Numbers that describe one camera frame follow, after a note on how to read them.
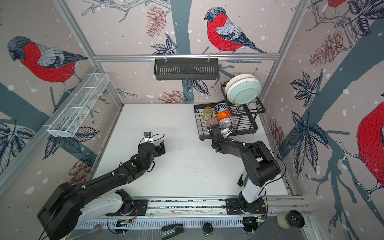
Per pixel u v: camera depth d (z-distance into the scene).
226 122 0.97
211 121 1.00
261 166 0.47
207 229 0.60
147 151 0.63
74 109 0.76
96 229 0.67
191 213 0.73
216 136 0.74
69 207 0.40
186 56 0.95
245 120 1.02
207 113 1.03
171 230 0.66
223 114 1.03
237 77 0.83
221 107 1.04
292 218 0.62
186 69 1.07
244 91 0.81
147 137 0.72
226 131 0.85
